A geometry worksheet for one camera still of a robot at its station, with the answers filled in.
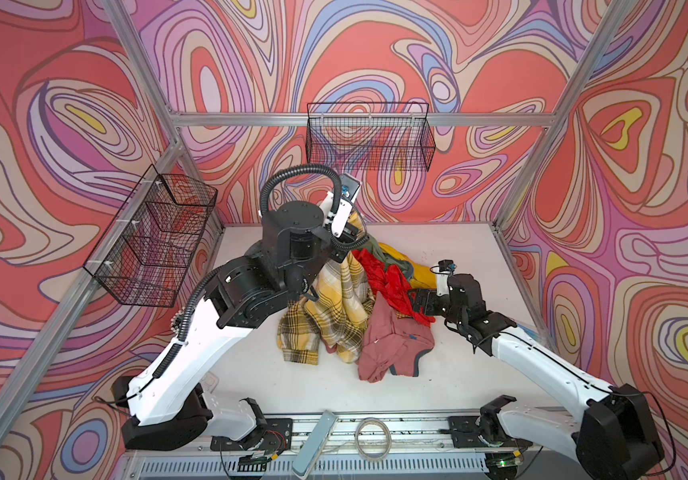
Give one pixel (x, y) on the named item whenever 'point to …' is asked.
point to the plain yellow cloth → (423, 277)
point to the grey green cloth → (376, 250)
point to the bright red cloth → (393, 283)
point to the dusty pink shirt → (391, 341)
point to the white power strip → (310, 449)
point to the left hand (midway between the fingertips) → (344, 205)
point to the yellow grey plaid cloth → (333, 313)
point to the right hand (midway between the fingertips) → (421, 298)
